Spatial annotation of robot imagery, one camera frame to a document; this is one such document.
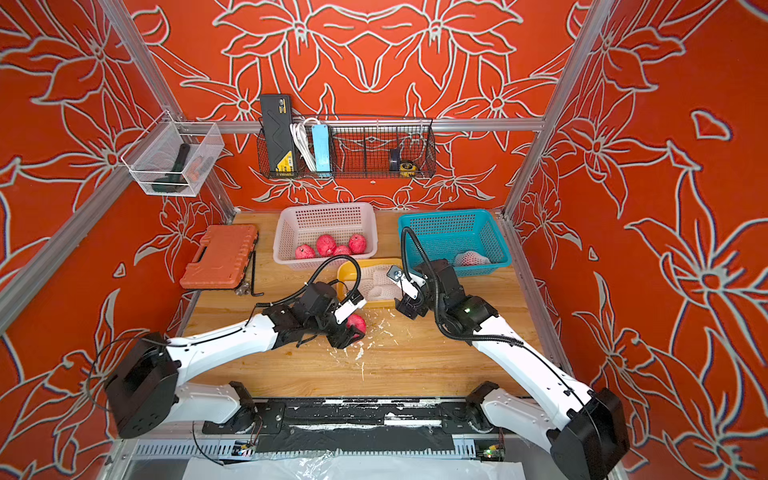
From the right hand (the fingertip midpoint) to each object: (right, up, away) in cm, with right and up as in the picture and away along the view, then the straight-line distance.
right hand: (402, 280), depth 78 cm
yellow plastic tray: (-17, 0, +18) cm, 25 cm away
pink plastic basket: (-36, +17, +34) cm, 53 cm away
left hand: (-12, -13, +4) cm, 18 cm away
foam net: (-7, -3, +8) cm, 11 cm away
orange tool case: (-60, +3, +22) cm, 64 cm away
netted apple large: (-12, -11, +1) cm, 16 cm away
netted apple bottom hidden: (+24, +5, +17) cm, 30 cm away
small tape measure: (+3, +34, +17) cm, 38 cm away
